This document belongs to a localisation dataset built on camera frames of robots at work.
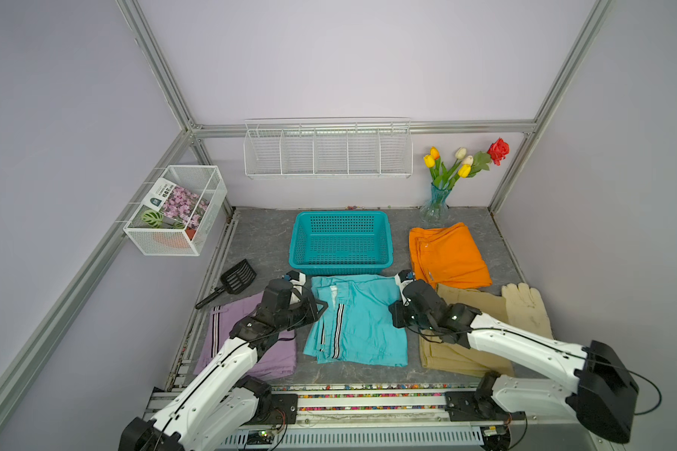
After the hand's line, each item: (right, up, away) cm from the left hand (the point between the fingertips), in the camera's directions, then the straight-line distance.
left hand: (327, 307), depth 78 cm
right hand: (+18, -1, +4) cm, 18 cm away
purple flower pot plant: (-40, +28, -5) cm, 49 cm away
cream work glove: (+64, -3, +11) cm, 65 cm away
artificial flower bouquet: (+45, +44, +14) cm, 64 cm away
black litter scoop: (-35, +4, +21) cm, 41 cm away
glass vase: (+41, +30, +34) cm, 61 cm away
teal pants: (+8, -6, +2) cm, 10 cm away
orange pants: (+43, +13, +24) cm, 50 cm away
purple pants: (-14, -15, 0) cm, 20 cm away
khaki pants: (+33, -14, +2) cm, 36 cm away
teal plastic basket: (+3, +17, +32) cm, 37 cm away
